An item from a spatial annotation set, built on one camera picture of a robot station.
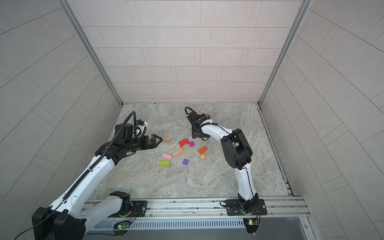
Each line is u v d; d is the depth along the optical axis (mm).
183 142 937
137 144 640
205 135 785
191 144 944
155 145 679
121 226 644
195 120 740
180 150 913
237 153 525
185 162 870
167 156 891
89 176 450
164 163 854
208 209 725
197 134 692
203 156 884
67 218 362
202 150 917
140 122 685
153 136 681
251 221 693
